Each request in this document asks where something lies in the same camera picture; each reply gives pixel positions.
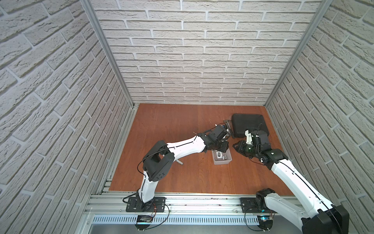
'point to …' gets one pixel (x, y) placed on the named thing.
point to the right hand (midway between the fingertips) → (235, 145)
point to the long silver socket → (179, 162)
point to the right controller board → (265, 222)
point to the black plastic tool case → (241, 122)
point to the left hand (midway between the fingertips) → (229, 146)
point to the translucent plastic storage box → (220, 158)
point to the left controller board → (143, 222)
